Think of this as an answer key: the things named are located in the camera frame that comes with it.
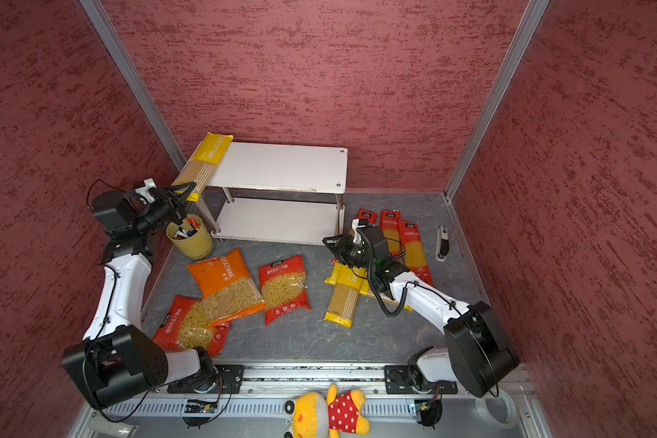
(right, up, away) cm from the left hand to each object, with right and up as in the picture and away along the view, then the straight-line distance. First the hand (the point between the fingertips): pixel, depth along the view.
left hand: (199, 189), depth 71 cm
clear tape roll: (+83, -57, -2) cm, 101 cm away
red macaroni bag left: (-9, -41, +8) cm, 42 cm away
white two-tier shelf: (+10, +4, +50) cm, 52 cm away
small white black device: (+77, -18, +28) cm, 84 cm away
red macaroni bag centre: (+20, -31, +16) cm, 40 cm away
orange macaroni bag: (+1, -31, +16) cm, 35 cm away
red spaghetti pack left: (+51, -7, +38) cm, 64 cm away
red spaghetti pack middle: (+59, -10, +36) cm, 70 cm away
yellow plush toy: (+32, -55, -8) cm, 64 cm away
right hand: (+32, -17, +8) cm, 37 cm away
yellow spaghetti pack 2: (+44, -29, +19) cm, 56 cm away
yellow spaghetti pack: (+39, -36, +14) cm, 55 cm away
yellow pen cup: (-11, -14, +16) cm, 24 cm away
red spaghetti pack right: (+66, -21, +31) cm, 76 cm away
